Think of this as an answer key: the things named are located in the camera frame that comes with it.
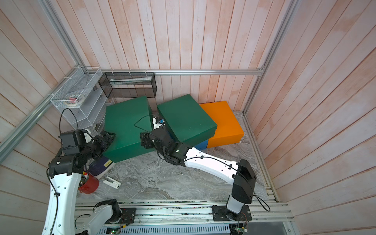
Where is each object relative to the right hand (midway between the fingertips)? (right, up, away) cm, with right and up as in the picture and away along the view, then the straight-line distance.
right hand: (143, 136), depth 71 cm
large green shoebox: (+22, +7, +11) cm, 26 cm away
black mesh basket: (-26, +35, +33) cm, 55 cm away
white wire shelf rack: (-32, +11, +8) cm, 35 cm away
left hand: (-14, -3, 0) cm, 15 cm away
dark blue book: (-33, -20, +19) cm, 43 cm away
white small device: (-21, -28, +11) cm, 37 cm away
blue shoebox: (+32, -7, +18) cm, 37 cm away
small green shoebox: (-17, +10, +24) cm, 31 cm away
